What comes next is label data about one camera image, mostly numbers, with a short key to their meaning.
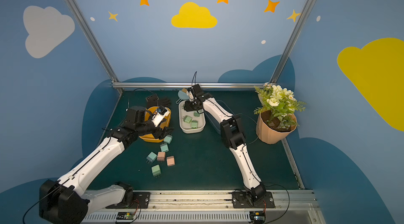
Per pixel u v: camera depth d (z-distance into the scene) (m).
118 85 1.18
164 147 0.91
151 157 0.86
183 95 1.21
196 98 0.80
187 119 1.03
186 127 1.00
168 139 0.93
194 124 1.02
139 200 0.74
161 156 0.86
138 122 0.62
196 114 1.07
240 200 0.75
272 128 0.80
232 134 0.63
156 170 0.82
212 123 0.96
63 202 0.38
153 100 1.12
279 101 0.75
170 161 0.85
